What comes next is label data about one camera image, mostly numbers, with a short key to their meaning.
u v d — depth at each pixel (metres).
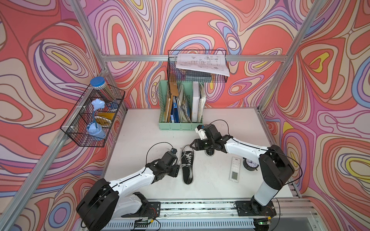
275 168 0.46
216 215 0.73
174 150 0.78
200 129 0.80
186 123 1.02
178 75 1.01
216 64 0.84
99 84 0.70
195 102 0.95
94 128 0.66
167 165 0.66
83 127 0.71
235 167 0.86
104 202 0.41
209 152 0.91
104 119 0.70
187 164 0.84
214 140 0.69
